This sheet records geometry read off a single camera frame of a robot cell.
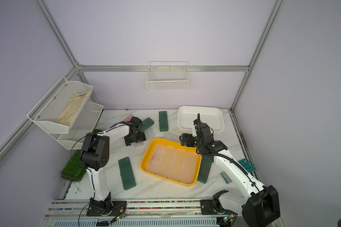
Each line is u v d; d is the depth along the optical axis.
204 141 0.59
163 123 1.11
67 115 0.76
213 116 1.14
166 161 0.88
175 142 0.96
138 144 0.95
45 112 0.69
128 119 1.12
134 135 0.84
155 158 0.91
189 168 0.86
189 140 0.70
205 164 0.87
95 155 0.53
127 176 0.84
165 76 1.08
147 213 0.73
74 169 0.82
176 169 0.86
